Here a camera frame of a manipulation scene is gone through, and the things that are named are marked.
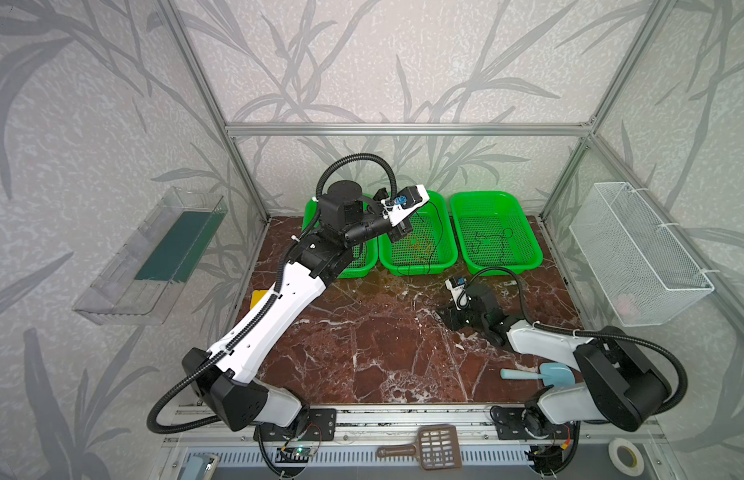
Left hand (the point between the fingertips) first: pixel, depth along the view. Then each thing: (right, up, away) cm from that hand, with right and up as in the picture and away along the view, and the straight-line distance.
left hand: (426, 190), depth 60 cm
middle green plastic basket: (+10, -3, +58) cm, 59 cm away
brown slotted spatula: (+4, -60, +11) cm, 61 cm away
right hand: (+9, -28, +31) cm, 43 cm away
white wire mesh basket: (+47, -17, +3) cm, 50 cm away
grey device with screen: (-49, -60, +4) cm, 77 cm away
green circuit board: (-29, -61, +10) cm, 68 cm away
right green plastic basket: (+32, -6, +55) cm, 64 cm away
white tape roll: (+45, -62, +9) cm, 77 cm away
